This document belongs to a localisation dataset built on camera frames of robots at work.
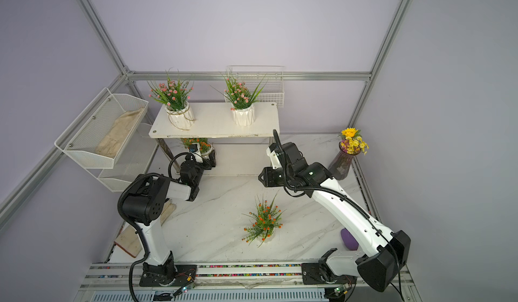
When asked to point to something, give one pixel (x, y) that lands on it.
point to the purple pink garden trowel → (350, 242)
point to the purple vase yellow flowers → (351, 145)
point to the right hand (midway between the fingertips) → (264, 180)
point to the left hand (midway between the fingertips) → (206, 152)
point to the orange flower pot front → (266, 221)
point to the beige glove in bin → (109, 144)
